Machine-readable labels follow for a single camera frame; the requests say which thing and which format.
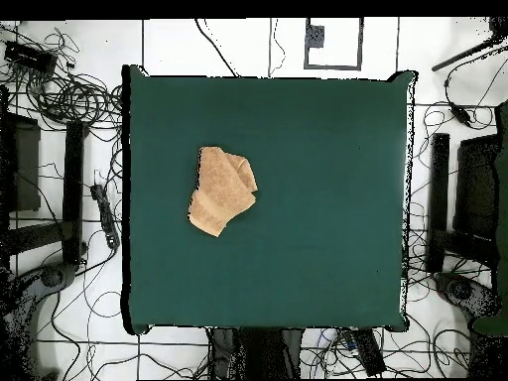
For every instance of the long black power strip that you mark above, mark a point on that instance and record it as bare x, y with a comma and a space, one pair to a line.
369, 351

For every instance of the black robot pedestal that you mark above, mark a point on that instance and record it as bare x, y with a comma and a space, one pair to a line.
258, 353

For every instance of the black stand base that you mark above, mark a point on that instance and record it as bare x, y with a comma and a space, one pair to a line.
462, 289
53, 276

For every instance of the tan terry towel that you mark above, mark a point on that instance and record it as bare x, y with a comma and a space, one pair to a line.
220, 186

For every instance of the small black power adapter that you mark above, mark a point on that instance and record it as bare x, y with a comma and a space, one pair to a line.
461, 115

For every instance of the black rod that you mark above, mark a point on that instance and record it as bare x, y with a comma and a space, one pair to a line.
460, 55

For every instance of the black frame beam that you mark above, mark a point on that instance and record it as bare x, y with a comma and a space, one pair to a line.
438, 198
73, 190

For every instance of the black power adapter box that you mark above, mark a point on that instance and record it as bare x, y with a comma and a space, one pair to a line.
29, 57

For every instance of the grey square floor frame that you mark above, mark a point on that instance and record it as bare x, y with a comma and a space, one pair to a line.
333, 66

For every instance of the dark square box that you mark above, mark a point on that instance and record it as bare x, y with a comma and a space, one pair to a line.
24, 162
476, 186

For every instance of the grey marker tag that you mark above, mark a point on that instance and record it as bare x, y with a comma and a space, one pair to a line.
315, 36

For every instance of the dark green table cloth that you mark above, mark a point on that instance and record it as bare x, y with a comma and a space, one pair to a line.
317, 198

